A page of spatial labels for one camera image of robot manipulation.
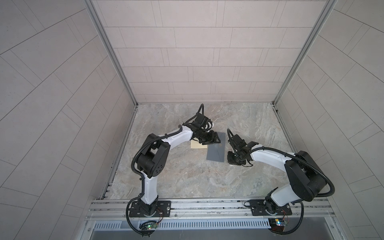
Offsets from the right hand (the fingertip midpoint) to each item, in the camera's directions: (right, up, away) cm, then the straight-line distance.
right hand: (227, 162), depth 88 cm
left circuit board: (-40, -20, -23) cm, 50 cm away
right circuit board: (+19, -22, -20) cm, 35 cm away
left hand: (-5, +14, -2) cm, 15 cm away
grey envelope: (-7, +6, +3) cm, 9 cm away
